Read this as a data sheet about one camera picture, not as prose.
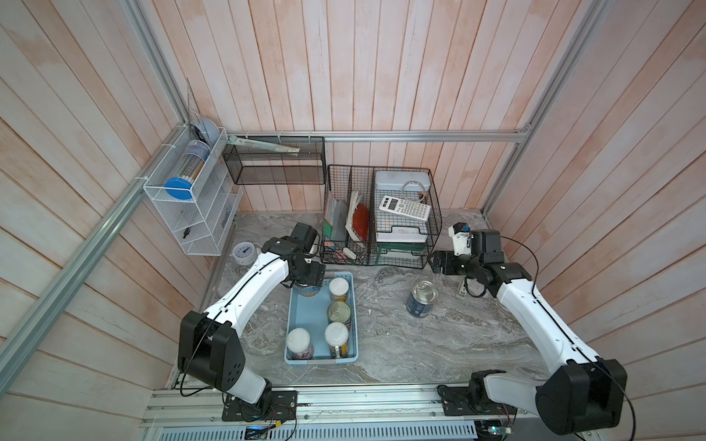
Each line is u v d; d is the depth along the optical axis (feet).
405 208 3.03
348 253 3.39
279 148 2.97
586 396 1.28
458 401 2.41
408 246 3.10
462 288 3.04
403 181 3.22
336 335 2.39
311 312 2.92
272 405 2.38
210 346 1.37
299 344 2.40
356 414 2.40
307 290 2.69
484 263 2.01
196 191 2.33
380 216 3.02
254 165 3.51
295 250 1.90
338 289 2.91
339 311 2.62
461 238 2.41
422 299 2.70
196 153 2.52
